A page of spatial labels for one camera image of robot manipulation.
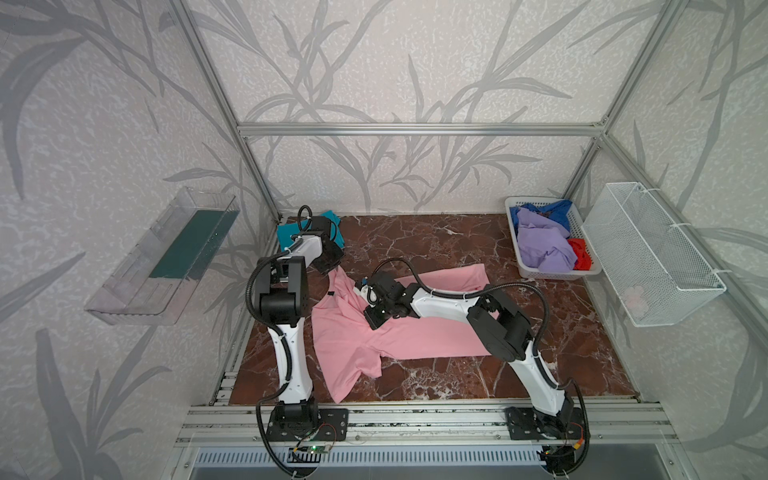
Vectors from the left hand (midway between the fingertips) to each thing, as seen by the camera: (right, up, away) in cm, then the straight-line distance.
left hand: (341, 251), depth 106 cm
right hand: (+10, -18, -13) cm, 24 cm away
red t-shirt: (+81, -3, -10) cm, 81 cm away
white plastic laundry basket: (+65, +19, +8) cm, 68 cm away
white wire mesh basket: (+76, -3, -44) cm, 88 cm away
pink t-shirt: (+7, -29, -19) cm, 36 cm away
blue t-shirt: (+80, +15, +6) cm, 82 cm away
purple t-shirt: (+66, +3, -15) cm, 67 cm away
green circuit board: (+2, -46, -35) cm, 58 cm away
